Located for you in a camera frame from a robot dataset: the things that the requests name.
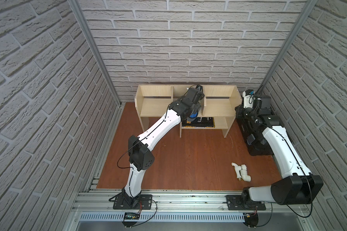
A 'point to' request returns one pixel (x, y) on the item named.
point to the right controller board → (251, 220)
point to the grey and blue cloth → (192, 117)
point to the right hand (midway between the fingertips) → (238, 107)
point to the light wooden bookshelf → (220, 103)
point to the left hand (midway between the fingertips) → (186, 96)
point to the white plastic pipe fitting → (241, 172)
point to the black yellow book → (200, 122)
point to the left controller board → (130, 215)
